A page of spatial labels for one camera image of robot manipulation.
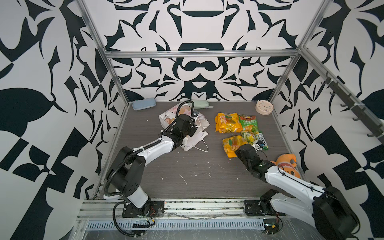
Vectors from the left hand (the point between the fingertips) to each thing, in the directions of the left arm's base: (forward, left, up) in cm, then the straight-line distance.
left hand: (192, 117), depth 87 cm
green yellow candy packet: (-5, -39, -15) cm, 42 cm away
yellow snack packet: (+5, -24, -13) cm, 28 cm away
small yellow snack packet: (-12, -23, -11) cm, 28 cm away
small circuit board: (-51, -36, -19) cm, 65 cm away
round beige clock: (+21, -55, -16) cm, 61 cm away
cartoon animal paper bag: (+6, +16, -7) cm, 18 cm away
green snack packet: (+7, -39, -16) cm, 43 cm away
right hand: (-14, -26, -10) cm, 31 cm away
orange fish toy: (-24, -52, -12) cm, 58 cm away
